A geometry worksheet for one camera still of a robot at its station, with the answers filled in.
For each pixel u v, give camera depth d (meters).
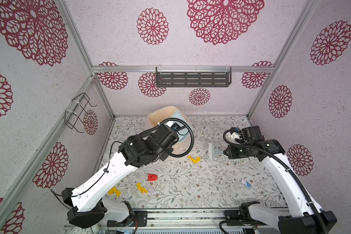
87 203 0.36
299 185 0.41
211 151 0.84
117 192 0.83
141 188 0.83
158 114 0.90
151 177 0.87
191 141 0.44
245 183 0.85
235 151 0.65
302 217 0.38
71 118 0.73
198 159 0.95
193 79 1.00
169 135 0.44
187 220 0.75
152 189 0.83
